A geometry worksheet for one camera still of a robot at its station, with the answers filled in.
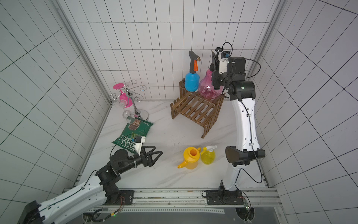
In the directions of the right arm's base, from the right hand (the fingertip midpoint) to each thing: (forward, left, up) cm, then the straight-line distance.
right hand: (209, 71), depth 69 cm
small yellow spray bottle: (-29, -3, -36) cm, 46 cm away
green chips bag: (-10, +45, -40) cm, 61 cm away
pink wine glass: (-5, +47, -17) cm, 51 cm away
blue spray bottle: (+8, +8, -14) cm, 18 cm away
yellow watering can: (-30, +7, -35) cm, 47 cm away
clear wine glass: (-6, +50, -31) cm, 59 cm away
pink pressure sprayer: (+2, 0, -13) cm, 13 cm away
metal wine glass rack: (+5, +46, -42) cm, 62 cm away
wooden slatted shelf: (+5, +4, -33) cm, 33 cm away
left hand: (-31, +26, -30) cm, 50 cm away
